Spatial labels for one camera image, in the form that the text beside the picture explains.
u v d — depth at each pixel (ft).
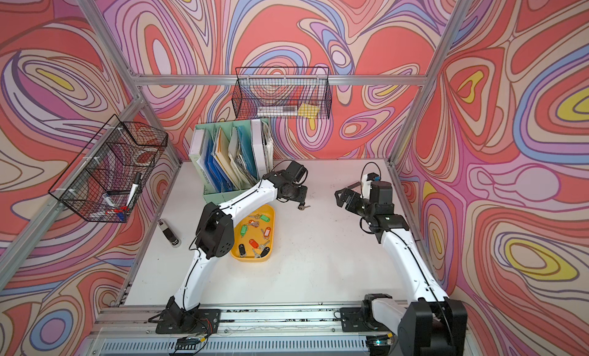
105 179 2.22
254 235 3.06
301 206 3.33
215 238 1.92
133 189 2.26
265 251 2.92
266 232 3.06
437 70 2.76
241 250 2.90
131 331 2.41
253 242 2.98
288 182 2.34
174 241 2.92
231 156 2.96
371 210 1.99
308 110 2.98
